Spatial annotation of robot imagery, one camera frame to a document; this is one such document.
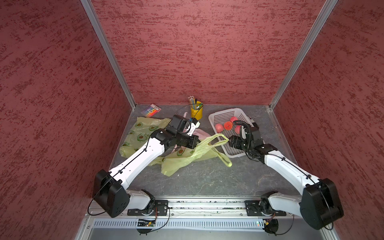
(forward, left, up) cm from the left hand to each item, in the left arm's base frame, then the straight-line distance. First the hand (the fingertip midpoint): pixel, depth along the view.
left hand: (198, 145), depth 75 cm
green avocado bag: (-11, +13, +1) cm, 17 cm away
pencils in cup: (+38, +4, -5) cm, 39 cm away
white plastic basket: (+31, -16, -15) cm, 38 cm away
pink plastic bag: (+6, -2, +2) cm, 6 cm away
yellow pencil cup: (+32, +1, -11) cm, 34 cm away
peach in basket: (+22, -14, -14) cm, 30 cm away
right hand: (+7, -20, -9) cm, 24 cm away
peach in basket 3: (+30, -25, -15) cm, 42 cm away
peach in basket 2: (+25, -21, -16) cm, 36 cm away
